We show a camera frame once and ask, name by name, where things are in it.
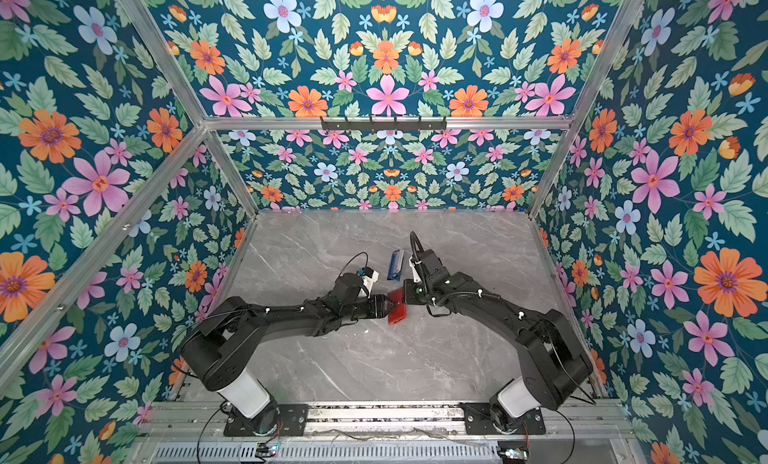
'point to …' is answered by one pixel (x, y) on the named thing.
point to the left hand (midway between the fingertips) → (396, 303)
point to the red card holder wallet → (399, 311)
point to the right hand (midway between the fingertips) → (409, 287)
